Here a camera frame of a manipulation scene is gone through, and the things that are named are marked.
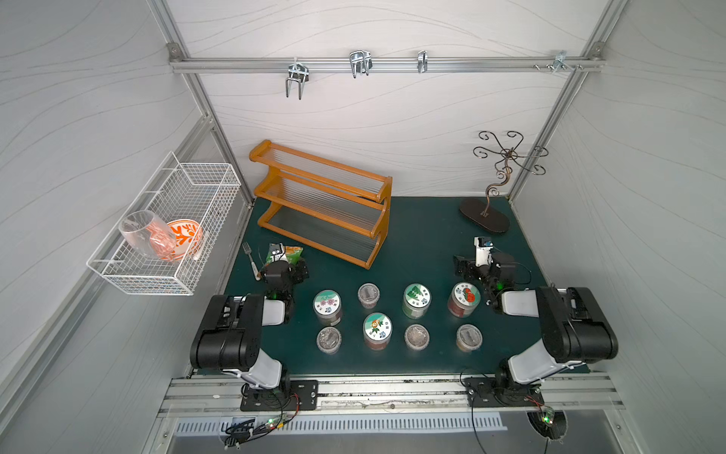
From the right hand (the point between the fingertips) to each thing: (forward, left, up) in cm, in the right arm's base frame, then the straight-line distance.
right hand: (471, 253), depth 95 cm
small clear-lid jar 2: (-29, +20, -1) cm, 35 cm away
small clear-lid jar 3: (-28, +5, -1) cm, 29 cm away
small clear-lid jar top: (-16, +34, 0) cm, 38 cm away
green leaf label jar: (-18, +20, +1) cm, 27 cm away
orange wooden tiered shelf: (+11, +47, +8) cm, 49 cm away
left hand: (-6, +62, +1) cm, 63 cm away
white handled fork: (-8, +74, -3) cm, 75 cm away
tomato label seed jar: (-18, +6, +2) cm, 19 cm away
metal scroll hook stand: (+24, -9, -5) cm, 26 cm away
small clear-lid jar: (-31, +45, 0) cm, 54 cm away
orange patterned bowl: (-17, +77, +28) cm, 84 cm away
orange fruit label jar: (-28, +31, +2) cm, 42 cm away
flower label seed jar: (-22, +46, +2) cm, 51 cm away
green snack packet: (-1, +63, -3) cm, 63 cm away
